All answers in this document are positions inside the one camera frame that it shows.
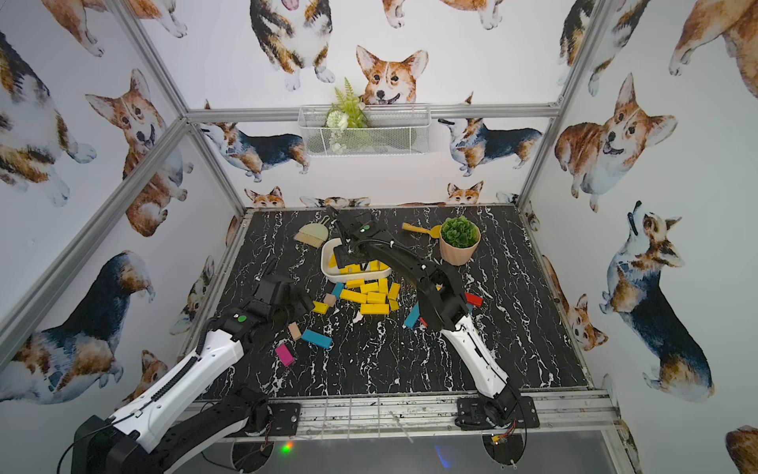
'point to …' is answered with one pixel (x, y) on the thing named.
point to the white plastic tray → (347, 274)
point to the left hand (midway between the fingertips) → (308, 297)
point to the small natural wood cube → (330, 299)
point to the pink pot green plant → (459, 237)
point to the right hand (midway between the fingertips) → (345, 257)
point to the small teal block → (338, 289)
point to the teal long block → (317, 339)
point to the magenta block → (284, 355)
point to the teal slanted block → (413, 316)
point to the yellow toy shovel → (434, 231)
